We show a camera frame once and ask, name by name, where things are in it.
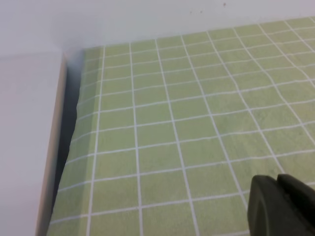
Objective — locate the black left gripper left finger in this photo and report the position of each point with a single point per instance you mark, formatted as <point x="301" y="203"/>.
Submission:
<point x="270" y="212"/>

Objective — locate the green checkered tablecloth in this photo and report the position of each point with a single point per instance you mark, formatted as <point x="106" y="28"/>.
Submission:
<point x="170" y="131"/>

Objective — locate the white board at table edge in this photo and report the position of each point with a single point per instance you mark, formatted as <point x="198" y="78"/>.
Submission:
<point x="31" y="104"/>

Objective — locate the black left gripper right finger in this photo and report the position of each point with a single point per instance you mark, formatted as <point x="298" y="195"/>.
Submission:
<point x="302" y="197"/>

